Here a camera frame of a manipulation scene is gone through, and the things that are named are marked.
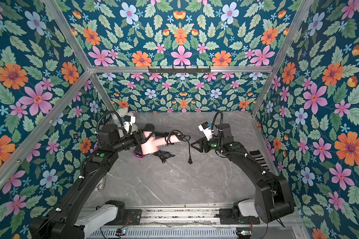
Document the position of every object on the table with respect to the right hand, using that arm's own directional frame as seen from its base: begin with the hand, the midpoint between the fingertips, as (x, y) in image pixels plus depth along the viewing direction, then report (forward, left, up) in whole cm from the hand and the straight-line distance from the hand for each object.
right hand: (198, 140), depth 80 cm
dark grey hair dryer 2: (+22, +36, -15) cm, 45 cm away
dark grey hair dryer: (0, +37, -14) cm, 40 cm away
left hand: (-3, +22, +11) cm, 25 cm away
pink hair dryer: (-10, +22, +8) cm, 25 cm away
